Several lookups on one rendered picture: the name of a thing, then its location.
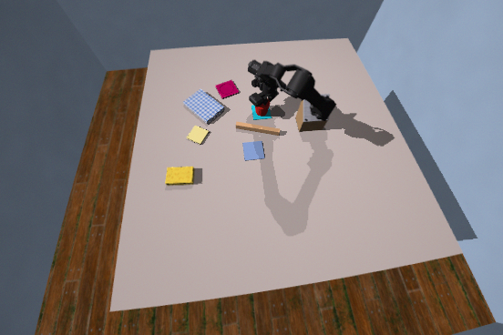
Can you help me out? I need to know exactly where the blue and white checkered towel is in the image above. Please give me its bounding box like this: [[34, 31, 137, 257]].
[[183, 89, 225, 124]]

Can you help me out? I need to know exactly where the magenta square coaster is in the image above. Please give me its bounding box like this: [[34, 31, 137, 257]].
[[215, 80, 239, 99]]

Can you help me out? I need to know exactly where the dark red cup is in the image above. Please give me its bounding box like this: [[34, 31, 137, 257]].
[[255, 98, 270, 117]]

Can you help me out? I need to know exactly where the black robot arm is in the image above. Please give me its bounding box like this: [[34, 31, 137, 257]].
[[248, 60, 336, 121]]

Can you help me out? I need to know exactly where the yellow sponge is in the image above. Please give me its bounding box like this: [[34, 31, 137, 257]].
[[165, 167, 195, 186]]

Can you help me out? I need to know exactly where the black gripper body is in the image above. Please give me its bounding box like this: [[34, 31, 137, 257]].
[[249, 80, 286, 107]]

